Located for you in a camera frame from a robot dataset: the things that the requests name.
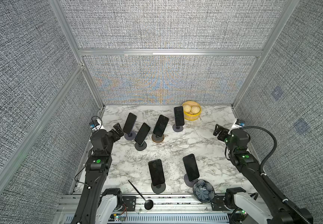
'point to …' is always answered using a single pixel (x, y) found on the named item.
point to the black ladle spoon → (149, 204)
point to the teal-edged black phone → (142, 133)
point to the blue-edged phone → (129, 123)
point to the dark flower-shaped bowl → (203, 191)
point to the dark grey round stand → (140, 148)
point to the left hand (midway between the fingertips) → (115, 125)
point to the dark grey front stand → (158, 188)
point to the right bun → (195, 109)
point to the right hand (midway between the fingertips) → (224, 123)
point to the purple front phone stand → (190, 184)
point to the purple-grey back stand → (177, 129)
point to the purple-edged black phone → (179, 116)
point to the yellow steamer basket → (190, 116)
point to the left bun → (187, 108)
